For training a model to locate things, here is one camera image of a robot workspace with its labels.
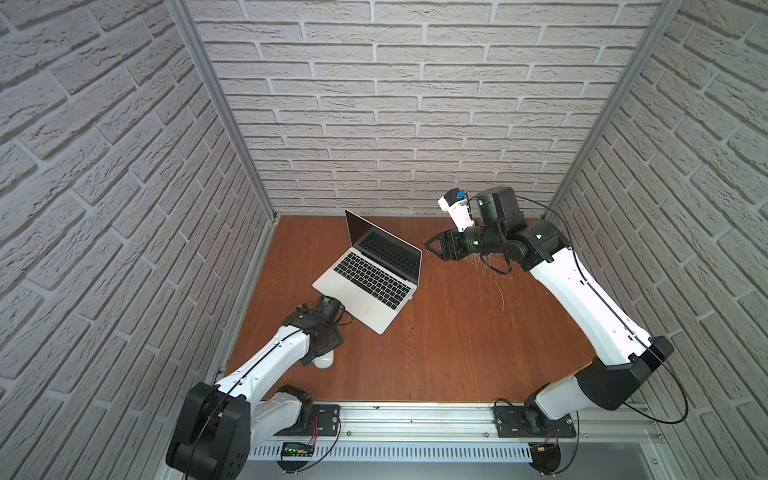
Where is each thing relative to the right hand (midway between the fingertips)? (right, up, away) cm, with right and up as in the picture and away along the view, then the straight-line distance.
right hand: (426, 244), depth 68 cm
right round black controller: (+29, -52, +3) cm, 60 cm away
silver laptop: (-13, -12, +32) cm, 37 cm away
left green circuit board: (-31, -50, +3) cm, 59 cm away
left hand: (-28, -28, +17) cm, 43 cm away
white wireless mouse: (-28, -33, +14) cm, 46 cm away
